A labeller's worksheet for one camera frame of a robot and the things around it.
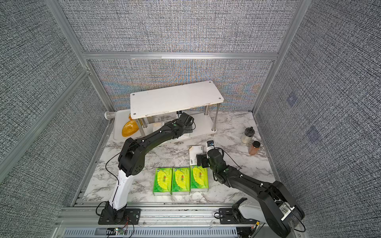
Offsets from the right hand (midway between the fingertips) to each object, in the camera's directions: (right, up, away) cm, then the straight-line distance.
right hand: (203, 150), depth 87 cm
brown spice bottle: (+31, +1, +3) cm, 31 cm away
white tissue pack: (-31, +19, +27) cm, 45 cm away
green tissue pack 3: (-3, -14, -8) cm, 16 cm away
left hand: (-10, +15, +10) cm, 20 cm away
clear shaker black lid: (+30, +6, +12) cm, 33 cm away
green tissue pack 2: (-13, -15, -8) cm, 21 cm away
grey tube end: (-70, +22, +27) cm, 78 cm away
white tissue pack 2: (-5, -1, +5) cm, 8 cm away
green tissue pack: (-22, -15, -9) cm, 28 cm away
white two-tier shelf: (-2, +27, -9) cm, 29 cm away
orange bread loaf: (-50, +13, +18) cm, 55 cm away
